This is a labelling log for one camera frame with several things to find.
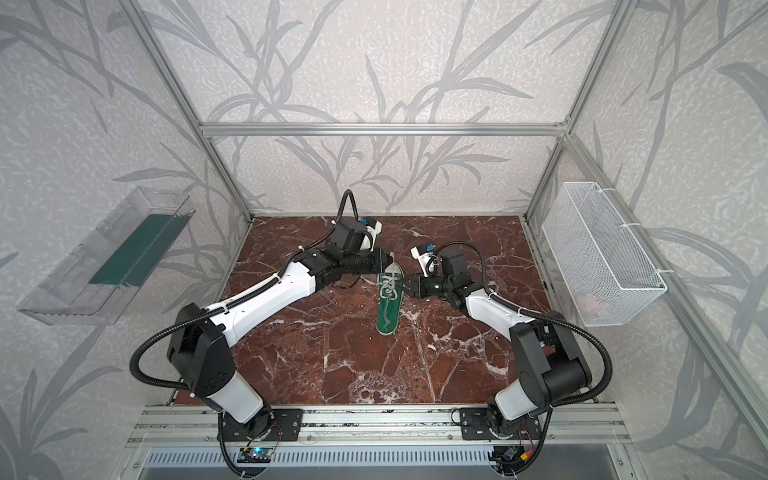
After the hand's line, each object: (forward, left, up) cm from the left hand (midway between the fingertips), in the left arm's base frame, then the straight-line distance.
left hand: (399, 252), depth 80 cm
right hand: (-1, -1, -9) cm, 9 cm away
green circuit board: (-44, +34, -24) cm, 60 cm away
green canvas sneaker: (-12, +3, -18) cm, 22 cm away
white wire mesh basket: (-15, -43, +13) cm, 47 cm away
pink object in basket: (-14, -47, -1) cm, 49 cm away
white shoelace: (-1, +4, -18) cm, 19 cm away
